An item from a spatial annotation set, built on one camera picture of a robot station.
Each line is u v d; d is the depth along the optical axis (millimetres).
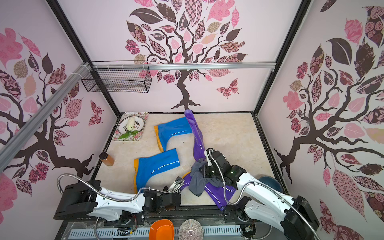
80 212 407
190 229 685
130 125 1067
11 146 506
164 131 1021
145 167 860
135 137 1065
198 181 744
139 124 1120
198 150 932
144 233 697
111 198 465
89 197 467
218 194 756
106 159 855
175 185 683
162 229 696
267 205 468
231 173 573
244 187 508
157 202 600
